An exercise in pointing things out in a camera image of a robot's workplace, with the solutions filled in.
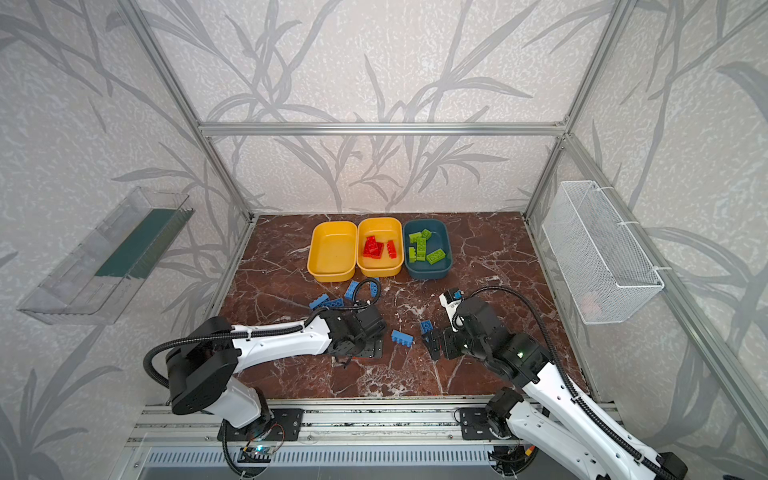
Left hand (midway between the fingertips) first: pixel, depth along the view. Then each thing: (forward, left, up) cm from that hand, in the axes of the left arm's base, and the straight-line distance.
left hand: (372, 341), depth 85 cm
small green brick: (+42, -17, -1) cm, 45 cm away
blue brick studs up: (+17, +9, -2) cm, 20 cm away
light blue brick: (+1, -9, 0) cm, 9 cm away
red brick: (+34, -4, -2) cm, 35 cm away
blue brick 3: (+5, -16, -1) cm, 17 cm away
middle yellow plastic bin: (+45, -1, -3) cm, 45 cm away
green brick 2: (+31, -12, 0) cm, 33 cm away
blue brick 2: (+13, +18, -1) cm, 22 cm away
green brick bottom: (+31, -20, -1) cm, 37 cm away
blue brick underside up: (+12, +13, -1) cm, 18 cm away
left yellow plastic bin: (+36, +18, -5) cm, 41 cm away
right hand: (0, -17, +14) cm, 22 cm away
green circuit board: (-26, +27, -4) cm, 38 cm away
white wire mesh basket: (+3, -50, +33) cm, 60 cm away
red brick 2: (+35, +6, -1) cm, 35 cm away
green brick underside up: (+33, -15, +1) cm, 36 cm away
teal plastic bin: (+33, -17, +1) cm, 37 cm away
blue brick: (+18, +1, 0) cm, 18 cm away
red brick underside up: (+33, +2, 0) cm, 33 cm away
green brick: (+39, -13, -1) cm, 41 cm away
